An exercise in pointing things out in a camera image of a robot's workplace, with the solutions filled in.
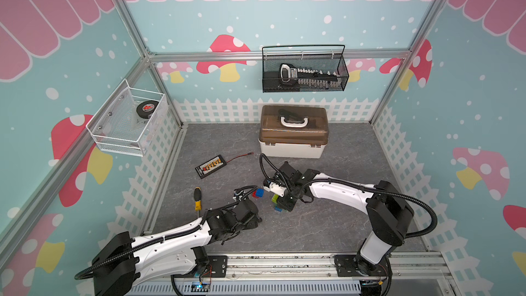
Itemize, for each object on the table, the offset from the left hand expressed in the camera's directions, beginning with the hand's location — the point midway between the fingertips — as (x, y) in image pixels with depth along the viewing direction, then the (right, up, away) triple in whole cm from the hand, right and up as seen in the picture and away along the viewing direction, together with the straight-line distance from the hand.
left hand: (252, 220), depth 81 cm
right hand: (+12, +6, +4) cm, 14 cm away
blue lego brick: (+3, +9, +8) cm, 12 cm away
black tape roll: (-41, +45, -2) cm, 61 cm away
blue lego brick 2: (+10, +3, +5) cm, 12 cm away
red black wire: (-5, +25, +25) cm, 36 cm away
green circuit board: (-17, -20, -10) cm, 28 cm away
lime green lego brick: (+9, +10, -2) cm, 13 cm away
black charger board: (-22, +19, +18) cm, 35 cm away
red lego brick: (0, +8, +8) cm, 12 cm away
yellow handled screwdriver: (-25, +7, +9) cm, 27 cm away
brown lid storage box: (+17, +36, +8) cm, 41 cm away
